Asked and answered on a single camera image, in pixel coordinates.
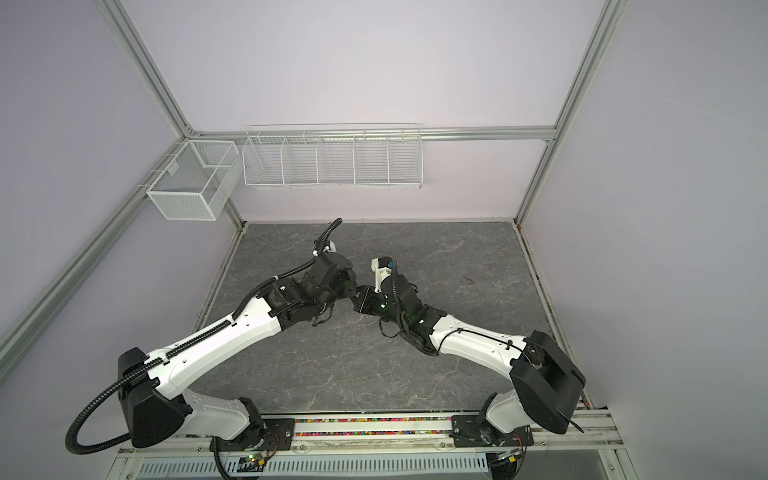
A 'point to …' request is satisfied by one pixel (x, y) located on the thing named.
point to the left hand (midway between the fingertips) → (352, 281)
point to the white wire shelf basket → (333, 155)
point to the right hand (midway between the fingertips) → (346, 293)
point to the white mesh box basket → (197, 181)
